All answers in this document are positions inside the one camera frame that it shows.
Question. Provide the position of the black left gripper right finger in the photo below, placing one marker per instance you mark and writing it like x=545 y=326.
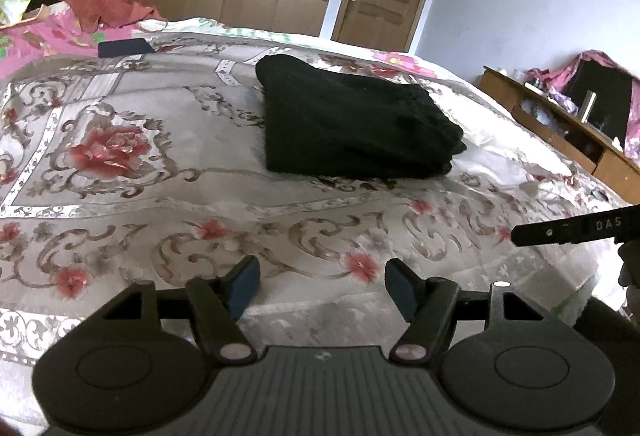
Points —
x=428 y=306

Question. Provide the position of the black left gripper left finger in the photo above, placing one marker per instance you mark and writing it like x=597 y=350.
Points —
x=218 y=304

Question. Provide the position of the black pants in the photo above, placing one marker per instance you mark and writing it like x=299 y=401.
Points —
x=320 y=123

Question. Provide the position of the wooden side cabinet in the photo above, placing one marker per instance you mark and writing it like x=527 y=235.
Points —
x=579 y=141

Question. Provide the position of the metal cup on cabinet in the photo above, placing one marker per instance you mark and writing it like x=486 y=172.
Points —
x=587 y=106

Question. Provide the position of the floral beige bedspread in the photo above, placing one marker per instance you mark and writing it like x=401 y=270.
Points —
x=152 y=167

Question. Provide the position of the pink cloth on cabinet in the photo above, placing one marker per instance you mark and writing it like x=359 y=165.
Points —
x=616 y=112

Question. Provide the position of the dark blue flat notebook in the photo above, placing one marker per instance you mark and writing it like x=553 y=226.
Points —
x=128 y=47

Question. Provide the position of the pink cartoon bed sheet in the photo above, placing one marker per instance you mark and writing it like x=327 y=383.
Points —
x=52 y=30

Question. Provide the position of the red orange crumpled garment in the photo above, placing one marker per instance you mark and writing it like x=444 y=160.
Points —
x=112 y=13

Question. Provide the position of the green white patterned pillow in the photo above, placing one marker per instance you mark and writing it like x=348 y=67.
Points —
x=12 y=11

